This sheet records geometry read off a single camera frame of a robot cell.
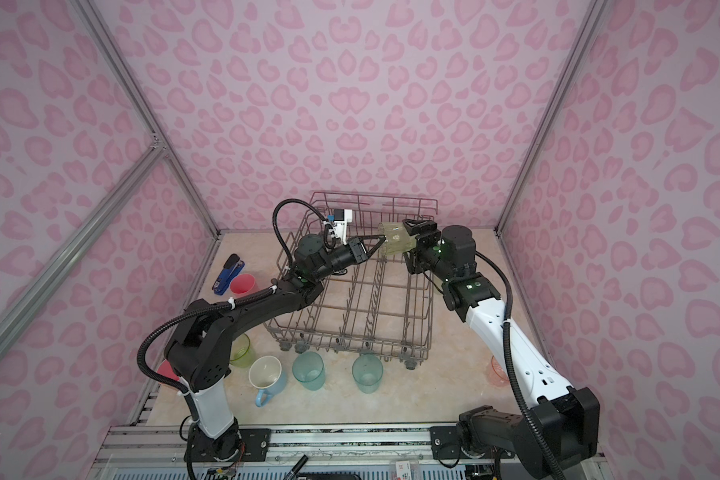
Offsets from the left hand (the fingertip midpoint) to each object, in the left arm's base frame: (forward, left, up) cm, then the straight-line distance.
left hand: (388, 235), depth 73 cm
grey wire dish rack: (-3, +2, -31) cm, 31 cm away
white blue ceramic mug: (-23, +34, -30) cm, 51 cm away
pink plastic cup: (+6, +47, -28) cm, 55 cm away
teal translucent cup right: (-22, +6, -31) cm, 39 cm away
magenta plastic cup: (-33, +39, +3) cm, 51 cm away
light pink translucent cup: (-26, -27, -25) cm, 45 cm away
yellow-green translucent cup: (0, -3, -2) cm, 3 cm away
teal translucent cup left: (-21, +23, -32) cm, 45 cm away
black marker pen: (-44, +22, -32) cm, 59 cm away
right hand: (0, -3, +2) cm, 4 cm away
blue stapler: (+14, +54, -30) cm, 64 cm away
